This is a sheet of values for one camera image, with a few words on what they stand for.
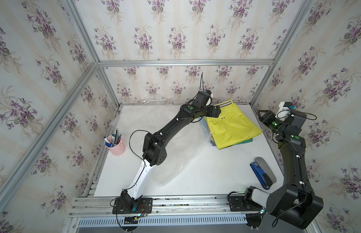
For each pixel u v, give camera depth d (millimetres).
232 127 870
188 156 840
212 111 764
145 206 720
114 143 878
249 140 823
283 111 639
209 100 693
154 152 557
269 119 660
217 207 731
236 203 734
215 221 701
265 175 796
